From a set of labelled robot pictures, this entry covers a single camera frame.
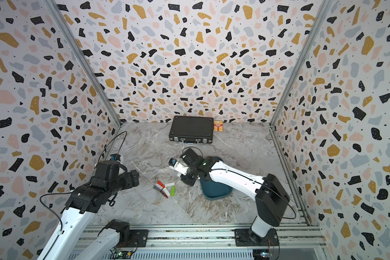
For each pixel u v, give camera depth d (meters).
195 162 0.62
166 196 0.87
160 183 0.91
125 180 0.64
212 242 0.73
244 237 0.74
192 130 1.13
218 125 1.20
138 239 0.74
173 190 0.88
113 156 0.63
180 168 0.71
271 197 0.43
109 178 0.53
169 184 0.90
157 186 0.90
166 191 0.88
